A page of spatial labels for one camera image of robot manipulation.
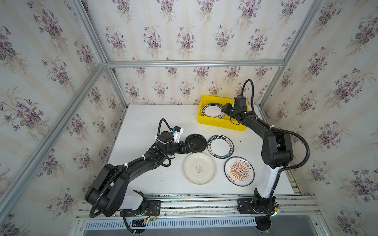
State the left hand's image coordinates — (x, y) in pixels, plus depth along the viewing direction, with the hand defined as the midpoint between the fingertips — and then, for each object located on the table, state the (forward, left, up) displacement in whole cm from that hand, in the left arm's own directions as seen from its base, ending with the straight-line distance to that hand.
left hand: (192, 143), depth 82 cm
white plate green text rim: (+6, -19, -14) cm, 25 cm away
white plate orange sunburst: (-11, -28, -14) cm, 33 cm away
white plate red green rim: (+38, -18, -12) cm, 43 cm away
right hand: (+26, -22, +2) cm, 34 cm away
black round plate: (+10, -5, -13) cm, 17 cm away
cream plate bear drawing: (-9, -5, -13) cm, 17 cm away
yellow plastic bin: (+15, -22, +2) cm, 27 cm away
